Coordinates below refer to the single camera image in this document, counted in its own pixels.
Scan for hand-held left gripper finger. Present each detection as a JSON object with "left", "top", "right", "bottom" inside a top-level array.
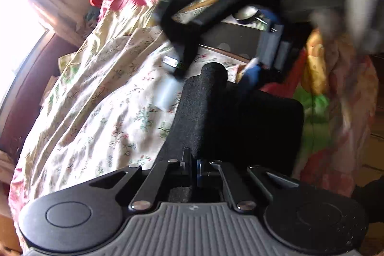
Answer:
[{"left": 88, "top": 149, "right": 194, "bottom": 212}]

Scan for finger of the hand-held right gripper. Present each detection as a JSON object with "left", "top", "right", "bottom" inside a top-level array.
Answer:
[{"left": 160, "top": 0, "right": 240, "bottom": 79}]

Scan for black pants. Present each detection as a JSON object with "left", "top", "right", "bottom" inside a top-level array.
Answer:
[{"left": 156, "top": 62, "right": 305, "bottom": 204}]

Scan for white floral bed sheet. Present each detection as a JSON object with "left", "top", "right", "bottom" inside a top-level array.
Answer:
[{"left": 9, "top": 25, "right": 255, "bottom": 214}]

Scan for colourful printed cloth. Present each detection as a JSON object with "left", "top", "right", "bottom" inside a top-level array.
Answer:
[{"left": 295, "top": 30, "right": 380, "bottom": 198}]

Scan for window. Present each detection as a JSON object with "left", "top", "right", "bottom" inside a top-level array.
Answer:
[{"left": 0, "top": 0, "right": 50, "bottom": 101}]

